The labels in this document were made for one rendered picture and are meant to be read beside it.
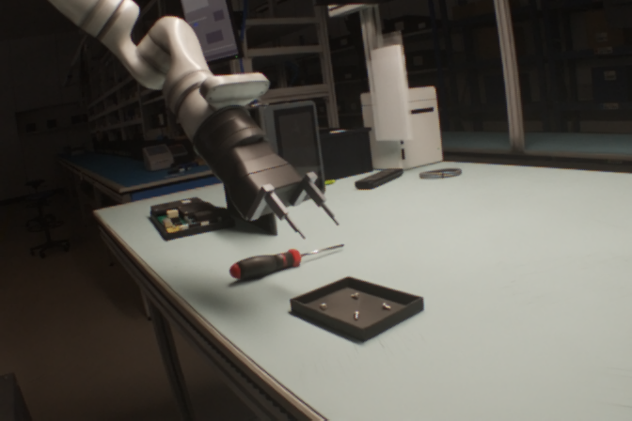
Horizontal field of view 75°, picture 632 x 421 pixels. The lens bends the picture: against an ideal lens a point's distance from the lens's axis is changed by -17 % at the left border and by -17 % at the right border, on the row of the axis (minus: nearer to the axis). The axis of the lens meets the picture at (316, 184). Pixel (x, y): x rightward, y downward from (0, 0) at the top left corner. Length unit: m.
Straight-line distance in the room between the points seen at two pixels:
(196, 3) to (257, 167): 1.80
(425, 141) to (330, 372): 1.02
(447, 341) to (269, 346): 0.16
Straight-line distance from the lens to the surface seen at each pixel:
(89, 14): 0.66
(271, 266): 0.62
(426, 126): 1.35
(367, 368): 0.39
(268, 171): 0.53
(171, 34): 0.65
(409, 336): 0.43
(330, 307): 0.50
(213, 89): 0.53
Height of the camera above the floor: 1.21
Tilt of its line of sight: 10 degrees down
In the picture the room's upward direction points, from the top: 7 degrees counter-clockwise
